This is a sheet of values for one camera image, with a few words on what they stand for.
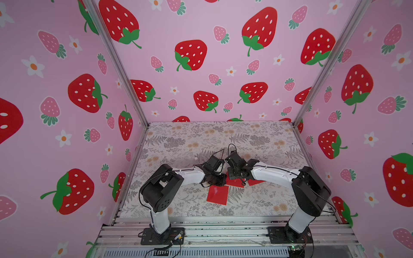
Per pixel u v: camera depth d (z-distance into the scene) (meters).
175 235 0.73
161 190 0.48
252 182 0.90
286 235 0.66
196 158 1.01
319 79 0.95
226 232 0.76
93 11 0.69
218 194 0.88
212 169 0.75
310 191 0.46
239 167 0.70
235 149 1.07
